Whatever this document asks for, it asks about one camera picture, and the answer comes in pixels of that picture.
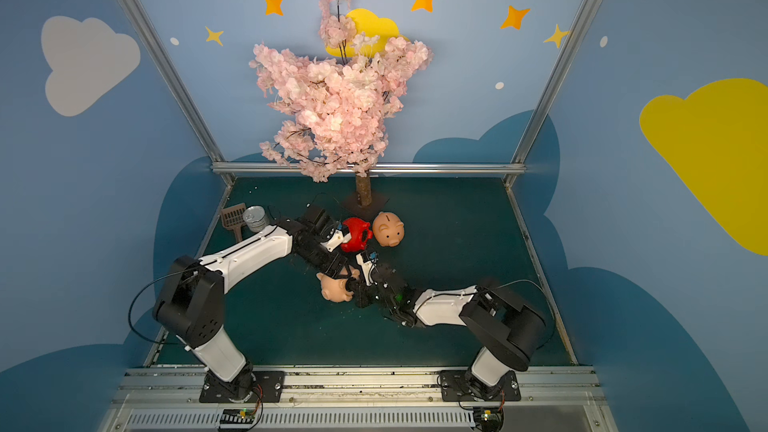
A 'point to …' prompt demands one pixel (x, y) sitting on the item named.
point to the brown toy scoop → (232, 218)
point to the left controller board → (237, 416)
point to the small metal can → (255, 218)
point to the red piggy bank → (360, 233)
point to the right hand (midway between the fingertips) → (353, 282)
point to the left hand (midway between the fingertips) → (341, 267)
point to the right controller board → (489, 417)
